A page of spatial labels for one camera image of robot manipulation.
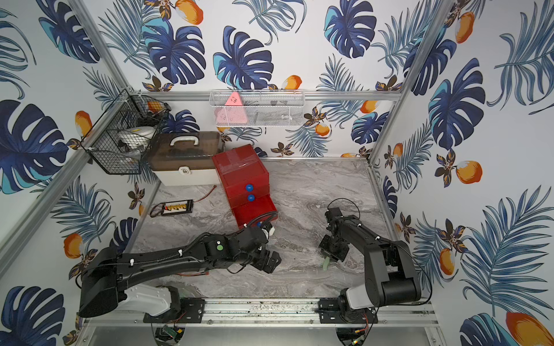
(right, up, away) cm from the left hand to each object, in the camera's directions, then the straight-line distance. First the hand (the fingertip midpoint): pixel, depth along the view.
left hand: (273, 255), depth 74 cm
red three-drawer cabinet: (-14, +35, +18) cm, 42 cm away
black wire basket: (-61, +42, +11) cm, 75 cm away
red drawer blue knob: (-13, +21, +11) cm, 27 cm away
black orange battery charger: (-45, +13, +26) cm, 54 cm away
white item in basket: (-50, +42, +6) cm, 66 cm away
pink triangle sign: (-17, +54, +15) cm, 59 cm away
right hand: (+21, -5, +13) cm, 26 cm away
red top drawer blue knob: (-10, +27, +13) cm, 31 cm away
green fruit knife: (+21, -7, +11) cm, 24 cm away
